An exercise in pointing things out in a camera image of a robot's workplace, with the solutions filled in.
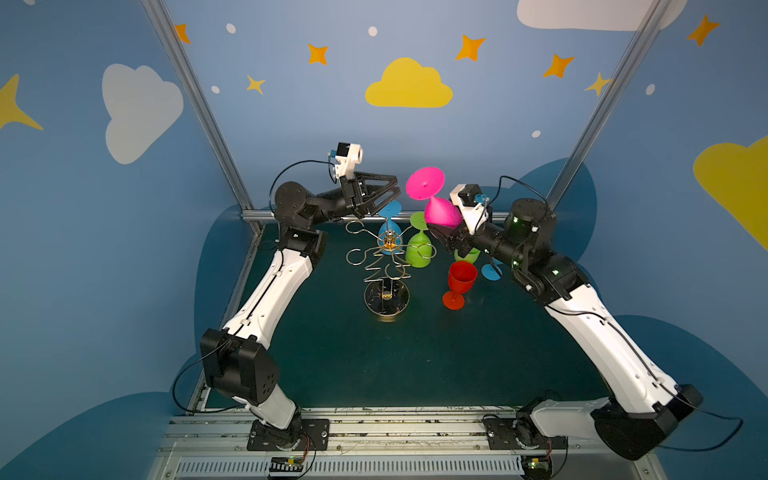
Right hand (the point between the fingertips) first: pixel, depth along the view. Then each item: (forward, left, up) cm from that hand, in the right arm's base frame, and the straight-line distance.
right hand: (445, 207), depth 63 cm
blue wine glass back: (+4, +12, -14) cm, 19 cm away
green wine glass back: (+9, +4, -24) cm, 26 cm away
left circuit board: (-44, +36, -47) cm, 74 cm away
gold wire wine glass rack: (+4, +13, -42) cm, 44 cm away
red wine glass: (+4, -10, -30) cm, 32 cm away
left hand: (-3, +11, +8) cm, 14 cm away
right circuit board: (-41, -27, -48) cm, 69 cm away
